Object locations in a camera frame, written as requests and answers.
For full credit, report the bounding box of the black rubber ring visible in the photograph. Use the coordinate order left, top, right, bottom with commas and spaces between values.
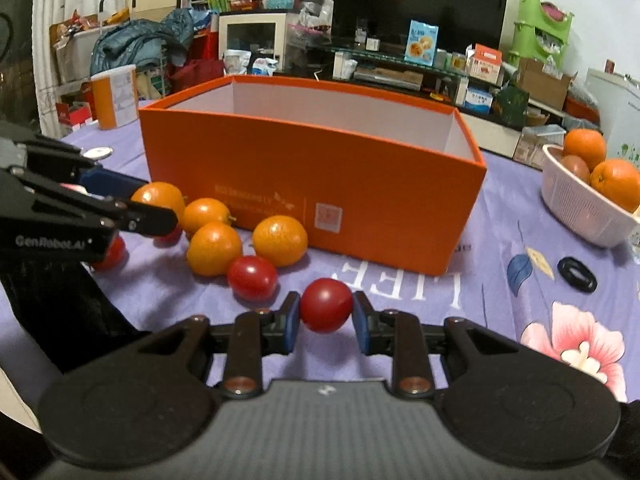
557, 256, 598, 293

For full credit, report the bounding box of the red bag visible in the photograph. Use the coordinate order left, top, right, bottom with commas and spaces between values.
167, 57, 223, 93

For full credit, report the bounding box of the clear storage box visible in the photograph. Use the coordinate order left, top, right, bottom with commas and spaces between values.
513, 125, 567, 168

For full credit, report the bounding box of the large orange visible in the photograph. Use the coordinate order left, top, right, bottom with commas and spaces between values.
589, 158, 640, 213
562, 129, 607, 171

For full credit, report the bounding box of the blue snack packet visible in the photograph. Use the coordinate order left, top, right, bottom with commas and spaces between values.
404, 20, 440, 66

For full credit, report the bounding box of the orange cardboard box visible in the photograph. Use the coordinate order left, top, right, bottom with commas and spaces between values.
138, 75, 488, 277

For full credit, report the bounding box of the silver media player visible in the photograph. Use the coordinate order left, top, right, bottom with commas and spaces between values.
354, 67, 425, 91

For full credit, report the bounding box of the orange white canister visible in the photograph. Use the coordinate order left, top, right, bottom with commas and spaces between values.
90, 65, 139, 131

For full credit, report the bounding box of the red white box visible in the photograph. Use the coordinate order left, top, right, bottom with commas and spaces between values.
56, 102, 93, 128

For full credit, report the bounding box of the orange white carton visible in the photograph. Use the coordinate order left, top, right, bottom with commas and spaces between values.
470, 44, 505, 86

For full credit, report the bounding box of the white curtain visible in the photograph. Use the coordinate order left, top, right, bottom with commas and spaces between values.
32, 0, 126, 136

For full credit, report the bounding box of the green plastic rack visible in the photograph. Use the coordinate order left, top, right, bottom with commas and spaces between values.
509, 0, 575, 63

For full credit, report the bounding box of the white cabinet glass door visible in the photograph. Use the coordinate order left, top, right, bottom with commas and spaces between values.
218, 12, 288, 73

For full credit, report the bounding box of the blue white box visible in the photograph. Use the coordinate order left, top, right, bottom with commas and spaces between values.
465, 87, 493, 111

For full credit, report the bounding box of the small mandarin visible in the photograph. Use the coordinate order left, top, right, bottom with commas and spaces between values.
252, 215, 309, 267
186, 222, 244, 277
180, 198, 236, 236
131, 181, 187, 221

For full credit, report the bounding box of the open cardboard box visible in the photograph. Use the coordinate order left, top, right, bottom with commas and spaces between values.
515, 57, 576, 111

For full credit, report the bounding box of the purple floral tablecloth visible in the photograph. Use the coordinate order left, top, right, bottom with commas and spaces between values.
0, 100, 640, 411

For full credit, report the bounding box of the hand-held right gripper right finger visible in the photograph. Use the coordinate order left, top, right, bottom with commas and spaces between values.
352, 290, 522, 399

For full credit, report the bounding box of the white appliance green print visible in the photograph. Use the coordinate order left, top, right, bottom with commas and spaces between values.
582, 67, 640, 161

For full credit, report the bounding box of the dark green bag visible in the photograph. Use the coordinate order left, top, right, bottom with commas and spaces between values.
492, 85, 530, 128

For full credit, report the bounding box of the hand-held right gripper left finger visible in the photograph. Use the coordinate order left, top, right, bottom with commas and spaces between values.
136, 291, 302, 399

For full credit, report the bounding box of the white plastic bowl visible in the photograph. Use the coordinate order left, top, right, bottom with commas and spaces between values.
541, 144, 640, 248

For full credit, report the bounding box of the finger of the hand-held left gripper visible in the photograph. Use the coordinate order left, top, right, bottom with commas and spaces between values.
27, 133, 152, 197
0, 166, 180, 264

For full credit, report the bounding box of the blue puffer jacket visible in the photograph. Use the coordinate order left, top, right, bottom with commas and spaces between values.
90, 7, 193, 68

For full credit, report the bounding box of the white storage bin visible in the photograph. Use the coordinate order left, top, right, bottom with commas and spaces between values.
52, 22, 108, 86

